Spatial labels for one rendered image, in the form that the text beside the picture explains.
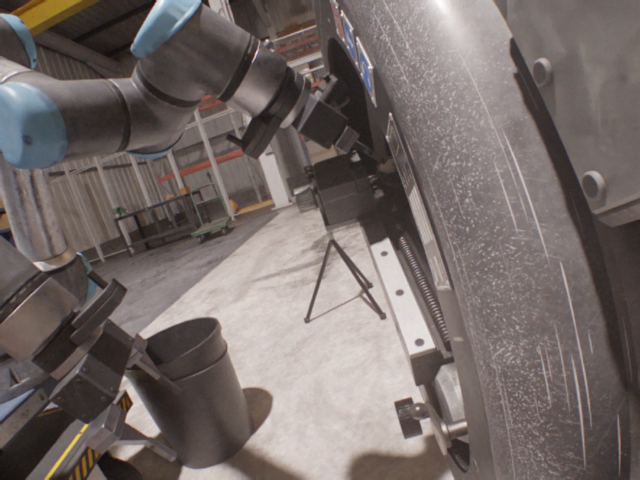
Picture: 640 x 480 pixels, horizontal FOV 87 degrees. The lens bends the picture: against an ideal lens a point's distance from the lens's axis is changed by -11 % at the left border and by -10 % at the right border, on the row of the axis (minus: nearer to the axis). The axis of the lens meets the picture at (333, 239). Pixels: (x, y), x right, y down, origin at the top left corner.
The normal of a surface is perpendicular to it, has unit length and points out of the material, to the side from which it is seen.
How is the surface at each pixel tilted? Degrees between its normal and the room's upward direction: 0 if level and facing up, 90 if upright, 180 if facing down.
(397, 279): 25
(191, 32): 105
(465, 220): 82
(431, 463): 0
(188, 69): 137
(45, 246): 112
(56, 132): 121
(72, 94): 71
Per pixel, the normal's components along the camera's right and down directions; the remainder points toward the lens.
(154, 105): -0.07, 0.71
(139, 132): 0.76, 0.62
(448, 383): -0.87, -0.39
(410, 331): -0.26, -0.75
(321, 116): 0.32, 0.53
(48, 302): 0.78, -0.44
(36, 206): 0.83, 0.26
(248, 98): 0.01, 0.84
